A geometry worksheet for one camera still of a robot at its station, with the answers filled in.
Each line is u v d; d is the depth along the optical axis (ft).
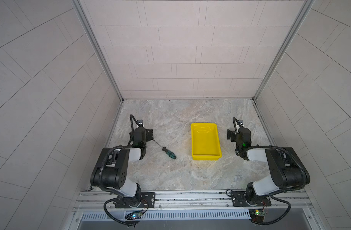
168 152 2.82
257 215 2.23
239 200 2.33
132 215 2.14
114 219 2.10
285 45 2.79
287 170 1.45
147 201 2.31
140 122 2.60
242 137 2.33
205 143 3.01
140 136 2.28
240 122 2.60
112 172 1.45
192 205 2.31
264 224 2.11
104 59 3.02
